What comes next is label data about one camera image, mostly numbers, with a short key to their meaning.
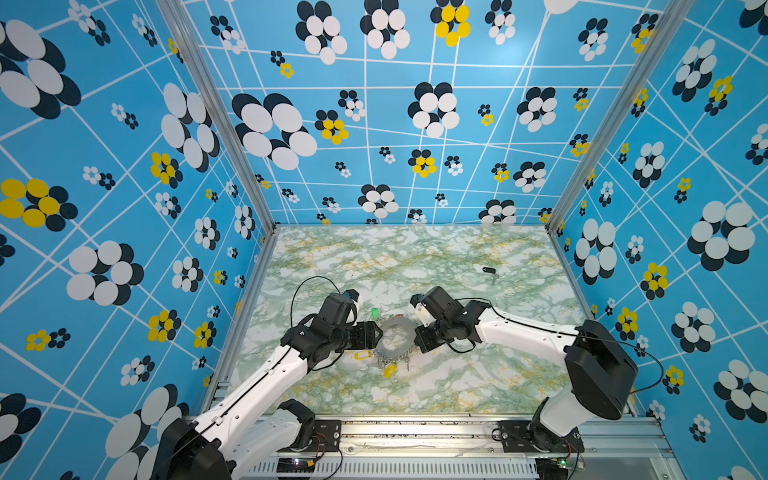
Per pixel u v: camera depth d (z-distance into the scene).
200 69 0.77
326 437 0.73
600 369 0.44
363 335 0.69
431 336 0.75
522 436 0.73
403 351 0.89
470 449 0.72
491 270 1.06
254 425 0.45
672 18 0.68
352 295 0.73
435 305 0.68
